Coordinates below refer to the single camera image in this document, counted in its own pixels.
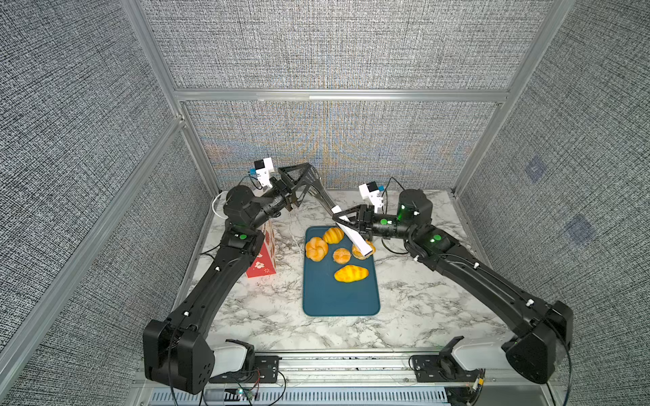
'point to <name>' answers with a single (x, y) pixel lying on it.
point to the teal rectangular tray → (336, 282)
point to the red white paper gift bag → (263, 264)
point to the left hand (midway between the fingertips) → (316, 172)
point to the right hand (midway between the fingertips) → (336, 216)
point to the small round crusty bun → (341, 255)
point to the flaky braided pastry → (357, 254)
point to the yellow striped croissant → (350, 273)
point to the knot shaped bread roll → (316, 249)
